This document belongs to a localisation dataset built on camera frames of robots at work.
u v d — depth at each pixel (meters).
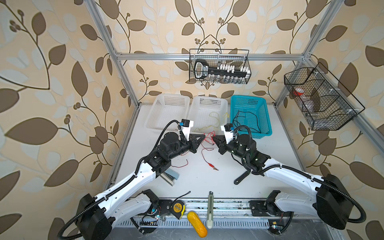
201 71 0.85
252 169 0.58
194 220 0.68
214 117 1.12
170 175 0.83
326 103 0.72
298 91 0.81
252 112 1.15
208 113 1.15
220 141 0.69
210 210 0.73
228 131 0.65
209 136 0.72
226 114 1.02
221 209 0.75
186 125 0.62
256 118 1.11
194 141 0.62
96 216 0.39
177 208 0.72
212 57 0.91
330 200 0.40
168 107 1.19
